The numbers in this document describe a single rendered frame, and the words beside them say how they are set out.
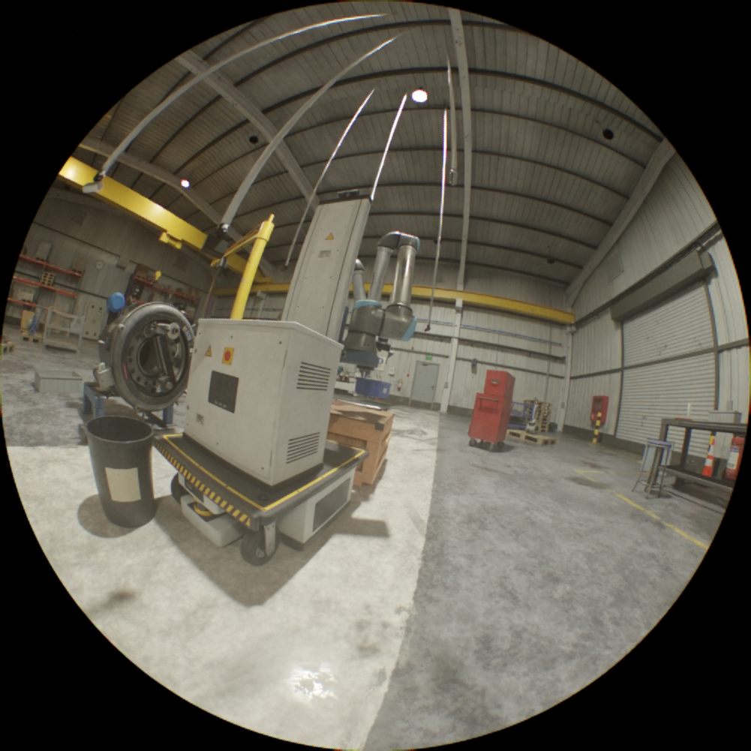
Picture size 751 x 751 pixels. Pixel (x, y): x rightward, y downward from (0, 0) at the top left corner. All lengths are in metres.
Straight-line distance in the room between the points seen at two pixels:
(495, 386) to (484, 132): 7.43
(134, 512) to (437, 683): 1.09
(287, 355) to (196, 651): 0.87
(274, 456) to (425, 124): 8.61
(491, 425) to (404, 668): 3.43
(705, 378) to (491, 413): 5.80
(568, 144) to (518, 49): 3.34
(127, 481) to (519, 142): 9.45
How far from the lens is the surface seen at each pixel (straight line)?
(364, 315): 1.20
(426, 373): 11.38
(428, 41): 7.81
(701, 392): 7.35
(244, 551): 0.87
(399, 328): 1.22
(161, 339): 1.82
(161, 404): 1.93
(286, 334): 0.70
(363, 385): 1.70
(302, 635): 0.80
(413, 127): 8.75
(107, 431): 1.24
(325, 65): 8.39
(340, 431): 1.60
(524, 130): 8.81
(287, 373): 0.69
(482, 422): 3.82
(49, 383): 3.20
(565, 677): 0.97
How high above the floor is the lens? 0.71
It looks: 2 degrees up
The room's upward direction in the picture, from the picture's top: 10 degrees clockwise
